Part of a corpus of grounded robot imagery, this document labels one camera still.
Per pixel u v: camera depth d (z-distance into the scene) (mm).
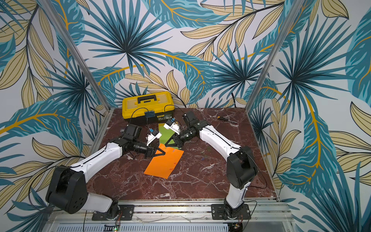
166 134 722
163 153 753
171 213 747
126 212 733
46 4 666
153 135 715
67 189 414
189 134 629
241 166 464
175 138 691
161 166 765
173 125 709
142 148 702
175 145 727
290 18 720
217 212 734
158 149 744
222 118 1139
